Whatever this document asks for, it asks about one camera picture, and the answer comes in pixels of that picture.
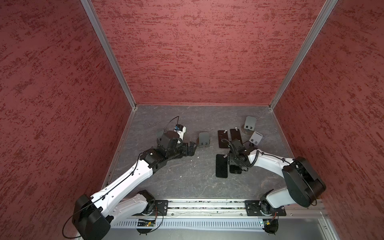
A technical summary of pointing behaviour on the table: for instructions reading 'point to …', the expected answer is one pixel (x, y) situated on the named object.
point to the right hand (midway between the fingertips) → (233, 164)
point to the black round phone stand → (203, 140)
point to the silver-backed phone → (221, 166)
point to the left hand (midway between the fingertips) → (189, 146)
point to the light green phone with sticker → (235, 134)
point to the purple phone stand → (255, 138)
